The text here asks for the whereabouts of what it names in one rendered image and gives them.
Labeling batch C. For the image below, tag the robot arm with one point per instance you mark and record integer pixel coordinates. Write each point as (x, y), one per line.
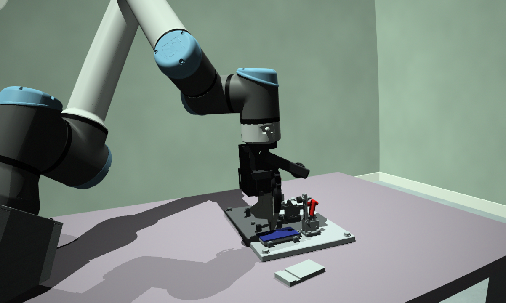
(38, 137)

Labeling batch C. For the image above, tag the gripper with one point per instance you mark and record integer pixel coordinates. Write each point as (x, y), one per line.
(260, 179)

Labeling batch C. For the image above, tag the toggle clamp with red handle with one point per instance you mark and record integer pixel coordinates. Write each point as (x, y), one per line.
(292, 212)

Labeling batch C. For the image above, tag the blue flat blank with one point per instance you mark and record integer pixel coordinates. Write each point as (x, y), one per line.
(277, 235)

